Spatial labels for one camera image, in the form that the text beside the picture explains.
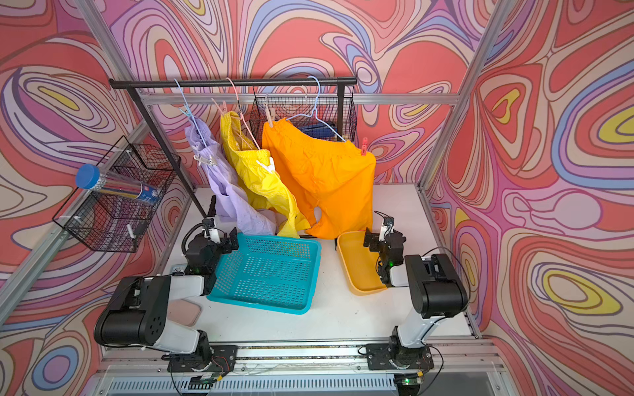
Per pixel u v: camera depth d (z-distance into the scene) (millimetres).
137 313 445
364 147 630
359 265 905
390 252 719
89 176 617
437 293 472
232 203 677
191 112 946
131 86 597
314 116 661
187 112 959
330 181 755
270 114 750
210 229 777
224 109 933
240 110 952
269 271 914
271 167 637
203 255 700
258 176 707
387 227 817
